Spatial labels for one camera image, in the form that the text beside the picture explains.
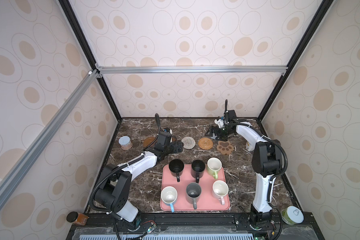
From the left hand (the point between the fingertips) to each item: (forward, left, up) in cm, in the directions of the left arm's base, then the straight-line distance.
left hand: (182, 142), depth 88 cm
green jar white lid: (-37, -53, -8) cm, 65 cm away
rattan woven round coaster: (+9, -16, -15) cm, 24 cm away
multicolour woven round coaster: (+9, -4, -14) cm, 18 cm away
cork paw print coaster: (+5, -29, -14) cm, 33 cm away
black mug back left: (-12, +3, -8) cm, 15 cm away
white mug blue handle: (-27, +7, -12) cm, 30 cm away
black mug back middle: (-12, -9, -11) cm, 19 cm away
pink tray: (-24, -12, -13) cm, 29 cm away
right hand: (+8, -19, -5) cm, 21 cm away
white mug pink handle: (-24, -21, -10) cm, 33 cm away
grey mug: (-25, -7, -11) cm, 28 cm away
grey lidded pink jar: (+5, +38, -9) cm, 39 cm away
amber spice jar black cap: (-39, +47, -4) cm, 61 cm away
